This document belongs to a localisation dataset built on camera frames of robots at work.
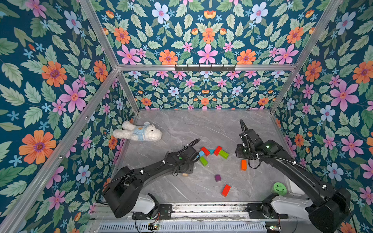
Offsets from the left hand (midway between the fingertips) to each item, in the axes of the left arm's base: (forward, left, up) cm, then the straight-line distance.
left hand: (190, 169), depth 85 cm
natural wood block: (-4, +3, +2) cm, 5 cm away
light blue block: (+10, -7, -1) cm, 13 cm away
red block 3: (-13, -19, -2) cm, 23 cm away
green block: (+5, -8, -2) cm, 10 cm away
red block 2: (+11, -17, 0) cm, 20 cm away
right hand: (+4, -28, +13) cm, 31 cm away
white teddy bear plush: (+25, +27, +7) cm, 37 cm away
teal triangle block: (+11, -14, -1) cm, 18 cm away
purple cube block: (-6, -16, -3) cm, 17 cm away
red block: (+12, -10, -1) cm, 16 cm away
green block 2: (+9, -22, -1) cm, 24 cm away
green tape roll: (-15, -47, +1) cm, 50 cm away
